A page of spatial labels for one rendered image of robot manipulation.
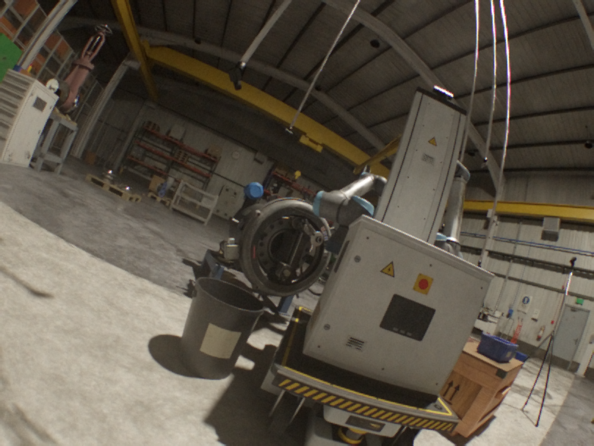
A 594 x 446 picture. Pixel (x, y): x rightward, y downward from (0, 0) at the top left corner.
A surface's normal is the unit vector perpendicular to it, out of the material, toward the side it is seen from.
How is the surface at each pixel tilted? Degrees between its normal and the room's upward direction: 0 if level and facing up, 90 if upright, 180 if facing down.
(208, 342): 93
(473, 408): 90
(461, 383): 90
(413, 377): 90
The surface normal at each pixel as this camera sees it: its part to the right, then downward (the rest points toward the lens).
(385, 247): -0.07, -0.10
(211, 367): 0.32, 0.14
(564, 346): -0.85, -0.39
